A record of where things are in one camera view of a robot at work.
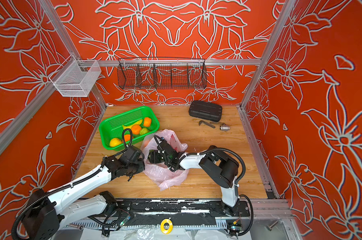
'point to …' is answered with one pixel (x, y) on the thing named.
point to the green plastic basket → (112, 127)
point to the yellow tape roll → (169, 221)
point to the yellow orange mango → (115, 142)
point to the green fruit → (143, 131)
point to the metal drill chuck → (224, 128)
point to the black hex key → (206, 123)
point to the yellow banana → (129, 126)
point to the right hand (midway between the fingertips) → (147, 155)
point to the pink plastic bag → (159, 173)
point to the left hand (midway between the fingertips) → (145, 165)
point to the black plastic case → (204, 110)
